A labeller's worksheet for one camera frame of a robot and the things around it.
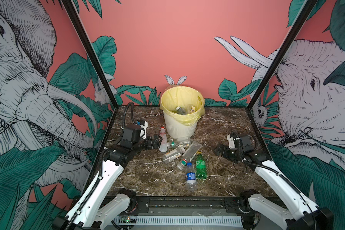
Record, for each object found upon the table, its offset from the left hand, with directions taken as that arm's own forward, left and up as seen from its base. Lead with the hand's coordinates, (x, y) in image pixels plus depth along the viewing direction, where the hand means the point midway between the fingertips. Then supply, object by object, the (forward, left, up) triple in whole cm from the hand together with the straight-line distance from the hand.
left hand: (156, 137), depth 73 cm
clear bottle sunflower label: (0, -19, -22) cm, 29 cm away
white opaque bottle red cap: (+4, -3, -19) cm, 19 cm away
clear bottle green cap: (+26, -23, -6) cm, 35 cm away
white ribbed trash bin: (+18, -13, -20) cm, 30 cm away
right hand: (-3, -34, -9) cm, 35 cm away
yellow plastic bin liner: (+34, -17, -2) cm, 38 cm away
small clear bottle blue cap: (-16, -18, -18) cm, 30 cm away
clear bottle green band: (+9, -13, -23) cm, 28 cm away
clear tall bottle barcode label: (+30, -15, -12) cm, 35 cm away
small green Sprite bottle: (-10, -25, -20) cm, 34 cm away
